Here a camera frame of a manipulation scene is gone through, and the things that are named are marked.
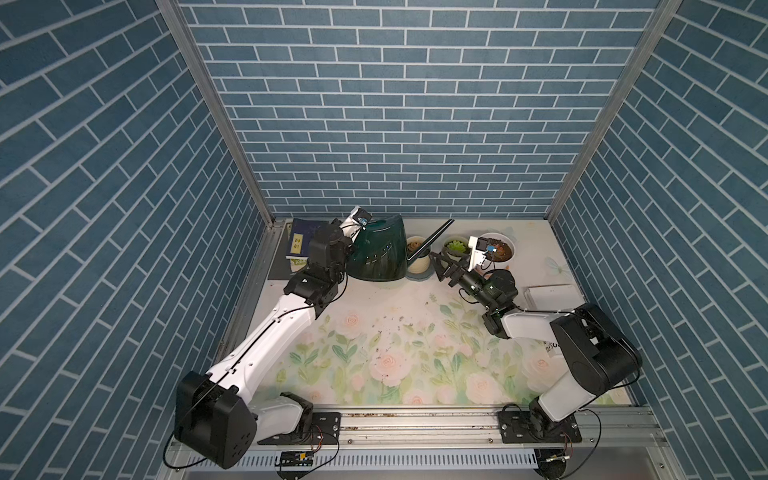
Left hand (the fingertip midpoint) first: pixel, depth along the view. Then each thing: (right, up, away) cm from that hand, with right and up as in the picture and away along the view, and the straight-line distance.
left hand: (342, 218), depth 75 cm
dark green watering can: (+9, -9, +1) cm, 13 cm away
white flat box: (+65, -24, +21) cm, 72 cm away
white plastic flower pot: (+45, -12, +21) cm, 51 cm away
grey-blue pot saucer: (+21, -18, +24) cm, 37 cm away
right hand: (+25, -9, +5) cm, 27 cm away
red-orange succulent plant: (+48, -8, +24) cm, 55 cm away
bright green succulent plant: (+34, -7, +24) cm, 42 cm away
